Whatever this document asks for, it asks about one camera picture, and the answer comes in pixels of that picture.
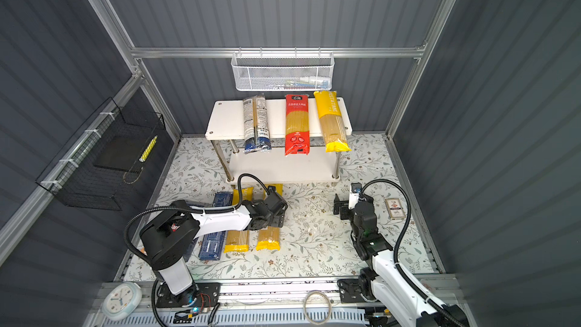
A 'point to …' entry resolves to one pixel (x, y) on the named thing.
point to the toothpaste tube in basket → (323, 84)
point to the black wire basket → (97, 166)
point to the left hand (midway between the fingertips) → (277, 219)
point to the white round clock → (122, 301)
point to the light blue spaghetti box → (212, 244)
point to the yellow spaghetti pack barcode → (269, 238)
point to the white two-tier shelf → (225, 127)
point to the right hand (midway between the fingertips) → (354, 194)
